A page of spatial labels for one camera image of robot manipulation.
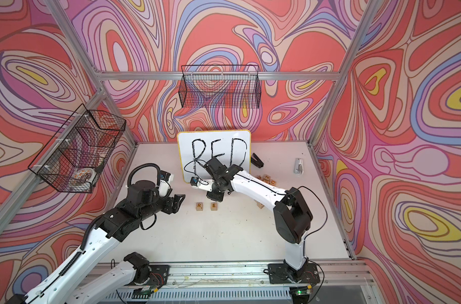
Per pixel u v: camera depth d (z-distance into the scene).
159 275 0.73
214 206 0.91
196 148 0.88
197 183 0.73
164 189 0.64
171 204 0.65
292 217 0.47
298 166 1.05
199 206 0.90
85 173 0.72
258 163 1.08
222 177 0.62
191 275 0.75
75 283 0.40
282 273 0.73
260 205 0.92
